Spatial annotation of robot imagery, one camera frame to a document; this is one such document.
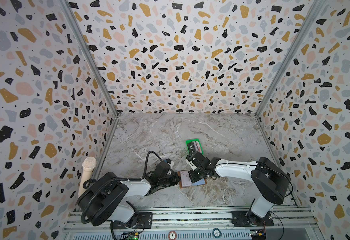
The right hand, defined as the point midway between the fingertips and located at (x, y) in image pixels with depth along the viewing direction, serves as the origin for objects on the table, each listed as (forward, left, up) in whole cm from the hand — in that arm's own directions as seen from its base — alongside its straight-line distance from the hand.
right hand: (188, 175), depth 86 cm
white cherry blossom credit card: (-2, +2, -1) cm, 3 cm away
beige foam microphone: (-7, +41, +29) cm, 51 cm away
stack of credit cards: (+19, -4, +1) cm, 19 cm away
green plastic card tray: (+25, -3, -1) cm, 26 cm away
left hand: (-1, +2, +1) cm, 3 cm away
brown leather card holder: (-4, +5, -2) cm, 6 cm away
